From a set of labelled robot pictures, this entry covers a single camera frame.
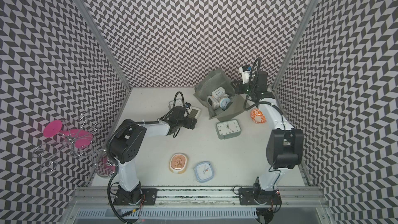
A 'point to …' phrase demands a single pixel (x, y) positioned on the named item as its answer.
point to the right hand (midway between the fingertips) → (232, 84)
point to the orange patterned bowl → (257, 116)
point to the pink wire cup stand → (74, 139)
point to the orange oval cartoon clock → (178, 163)
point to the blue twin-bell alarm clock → (225, 103)
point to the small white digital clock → (219, 92)
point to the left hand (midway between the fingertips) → (190, 119)
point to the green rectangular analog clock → (228, 129)
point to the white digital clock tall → (194, 112)
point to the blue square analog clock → (204, 171)
